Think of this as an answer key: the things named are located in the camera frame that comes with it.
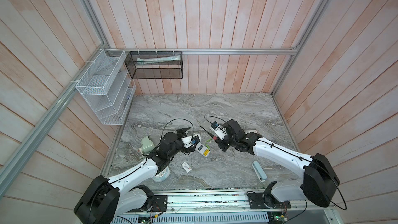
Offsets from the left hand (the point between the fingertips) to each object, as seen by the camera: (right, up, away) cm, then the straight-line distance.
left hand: (191, 134), depth 81 cm
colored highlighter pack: (+36, -1, +17) cm, 39 cm away
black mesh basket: (-26, +44, +23) cm, 56 cm away
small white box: (-3, -18, +2) cm, 19 cm away
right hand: (+14, -3, +3) cm, 15 cm away
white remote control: (+6, -11, +9) cm, 15 cm away
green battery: (+10, -6, +14) cm, 18 cm away
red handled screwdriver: (+13, -2, +2) cm, 13 cm away
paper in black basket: (-24, +43, +8) cm, 50 cm away
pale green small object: (-26, -7, +7) cm, 28 cm away
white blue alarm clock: (-16, -22, -2) cm, 27 cm away
